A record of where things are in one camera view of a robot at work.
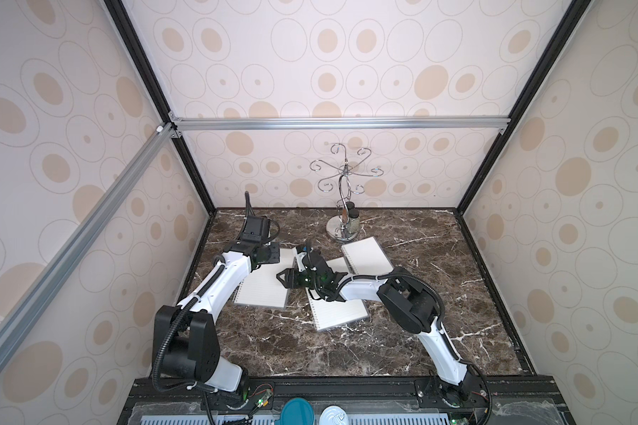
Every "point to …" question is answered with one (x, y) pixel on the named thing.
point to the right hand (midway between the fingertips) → (292, 272)
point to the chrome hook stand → (344, 226)
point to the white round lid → (333, 414)
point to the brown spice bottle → (345, 214)
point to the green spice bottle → (354, 225)
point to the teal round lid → (297, 411)
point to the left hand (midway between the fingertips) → (277, 248)
